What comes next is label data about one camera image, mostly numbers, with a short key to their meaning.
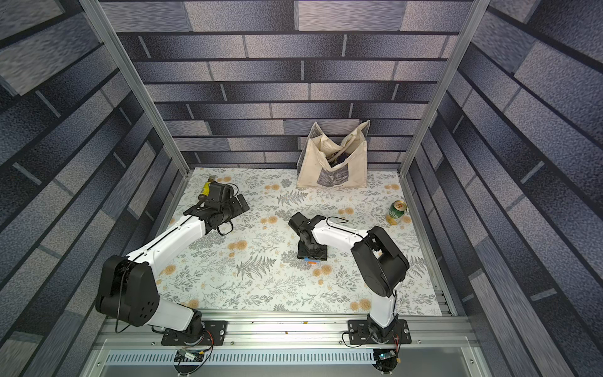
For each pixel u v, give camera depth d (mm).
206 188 1092
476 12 697
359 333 728
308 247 755
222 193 682
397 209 923
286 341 759
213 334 736
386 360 714
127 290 428
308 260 871
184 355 711
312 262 891
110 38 744
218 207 668
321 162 929
